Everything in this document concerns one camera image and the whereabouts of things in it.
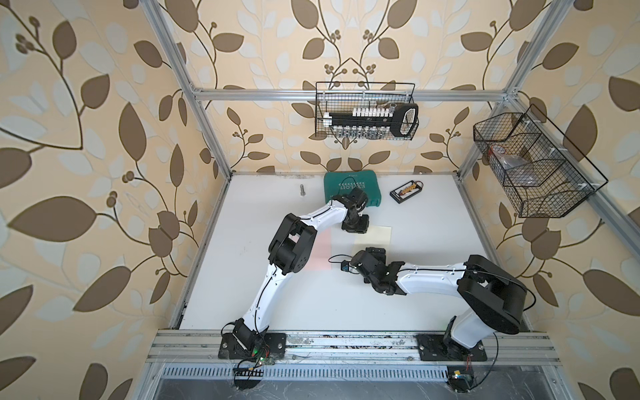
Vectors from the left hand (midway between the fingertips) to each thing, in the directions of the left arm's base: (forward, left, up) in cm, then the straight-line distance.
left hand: (363, 227), depth 99 cm
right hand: (-13, -3, +1) cm, 13 cm away
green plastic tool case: (+22, +9, +3) cm, 24 cm away
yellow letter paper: (-3, -5, -3) cm, 7 cm away
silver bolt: (+19, +26, 0) cm, 32 cm away
